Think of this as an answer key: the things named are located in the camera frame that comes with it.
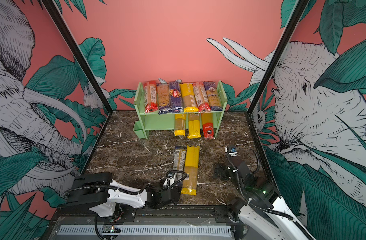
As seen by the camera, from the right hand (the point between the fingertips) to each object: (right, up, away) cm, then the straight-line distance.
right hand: (219, 161), depth 69 cm
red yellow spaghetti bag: (-3, +17, +21) cm, 27 cm away
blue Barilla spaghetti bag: (-22, +37, +19) cm, 47 cm away
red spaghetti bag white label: (-7, +34, +17) cm, 38 cm away
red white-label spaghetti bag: (-37, +34, +17) cm, 53 cm away
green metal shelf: (-37, +20, +27) cm, 50 cm away
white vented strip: (-63, -33, +1) cm, 71 cm away
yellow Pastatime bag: (-20, +18, +24) cm, 36 cm away
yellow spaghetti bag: (-11, +17, +23) cm, 31 cm away
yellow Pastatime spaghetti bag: (-14, +31, +15) cm, 37 cm away
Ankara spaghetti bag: (0, +33, +17) cm, 37 cm away
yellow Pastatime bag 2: (-13, -9, +21) cm, 26 cm away
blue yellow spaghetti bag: (-29, +33, +17) cm, 48 cm away
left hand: (-20, -16, +13) cm, 29 cm away
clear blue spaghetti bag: (-20, -6, +21) cm, 30 cm away
